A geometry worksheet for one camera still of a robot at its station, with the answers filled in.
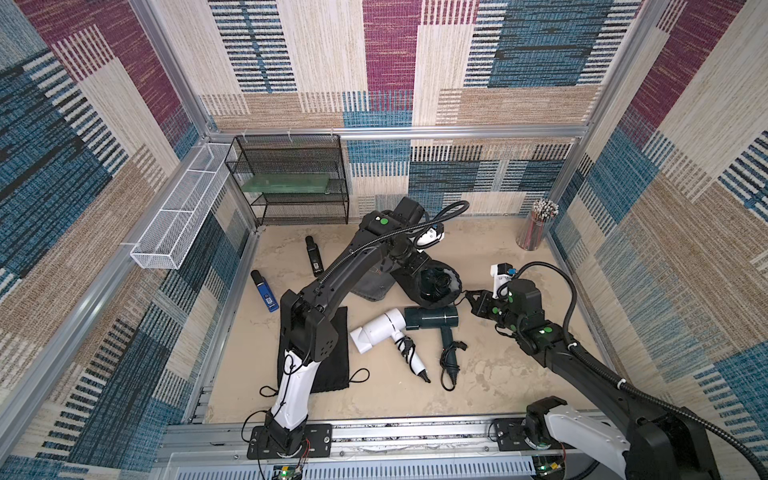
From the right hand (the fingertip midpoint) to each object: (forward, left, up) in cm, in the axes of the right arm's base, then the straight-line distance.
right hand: (469, 297), depth 84 cm
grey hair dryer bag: (+13, +27, -12) cm, 32 cm away
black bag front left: (-16, +38, -13) cm, 43 cm away
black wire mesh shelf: (+46, +54, +17) cm, 73 cm away
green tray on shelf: (+33, +53, +15) cm, 64 cm away
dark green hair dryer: (+4, +9, +2) cm, 10 cm away
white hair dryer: (-4, +25, -8) cm, 27 cm away
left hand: (+6, +13, +7) cm, 16 cm away
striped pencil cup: (+27, -27, -2) cm, 39 cm away
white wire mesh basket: (+20, +90, +6) cm, 92 cm away
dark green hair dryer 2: (-3, +7, -6) cm, 10 cm away
